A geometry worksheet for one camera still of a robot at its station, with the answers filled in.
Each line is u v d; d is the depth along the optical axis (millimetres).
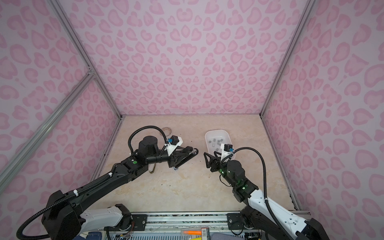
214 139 1068
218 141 1044
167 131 1099
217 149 1011
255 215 607
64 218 379
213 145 1016
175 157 644
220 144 1023
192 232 705
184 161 747
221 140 1064
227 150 656
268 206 490
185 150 703
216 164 673
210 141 1036
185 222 750
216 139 1064
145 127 535
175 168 914
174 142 607
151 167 621
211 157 686
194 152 734
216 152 780
